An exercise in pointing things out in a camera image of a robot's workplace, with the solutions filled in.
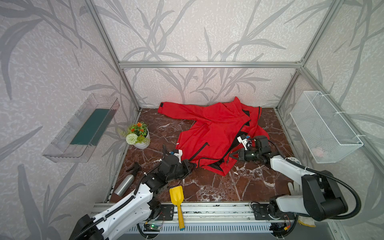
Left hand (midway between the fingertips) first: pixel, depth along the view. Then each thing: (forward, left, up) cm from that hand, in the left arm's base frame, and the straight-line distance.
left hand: (199, 161), depth 77 cm
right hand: (+8, -18, -4) cm, 20 cm away
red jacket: (+20, -7, -14) cm, 25 cm away
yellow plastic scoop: (-14, +12, -14) cm, 23 cm away
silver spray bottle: (-7, +39, -11) cm, 41 cm away
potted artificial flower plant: (+16, +37, -1) cm, 40 cm away
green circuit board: (-27, +22, -14) cm, 38 cm away
